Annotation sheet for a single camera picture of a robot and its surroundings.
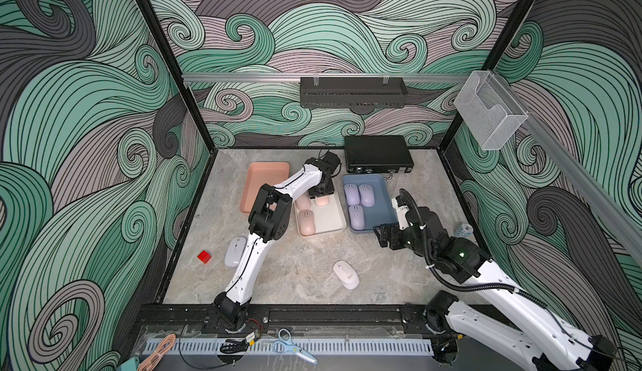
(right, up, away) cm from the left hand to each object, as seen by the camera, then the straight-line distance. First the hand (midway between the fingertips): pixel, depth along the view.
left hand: (324, 190), depth 102 cm
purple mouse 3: (+11, -1, -1) cm, 11 cm away
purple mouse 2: (+17, -2, -2) cm, 18 cm away
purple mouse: (+12, -9, -9) cm, 18 cm away
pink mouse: (-7, -11, -9) cm, 16 cm away
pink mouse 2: (-9, -4, -4) cm, 10 cm away
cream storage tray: (+2, -11, -4) cm, 12 cm away
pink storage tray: (-30, +6, +10) cm, 32 cm away
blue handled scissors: (-12, -41, -32) cm, 54 cm away
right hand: (+17, -9, -27) cm, 33 cm away
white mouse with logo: (+6, -25, -22) cm, 34 cm away
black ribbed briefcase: (+25, +16, +10) cm, 31 cm away
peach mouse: (-1, -4, -2) cm, 5 cm away
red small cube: (-43, -21, -17) cm, 51 cm away
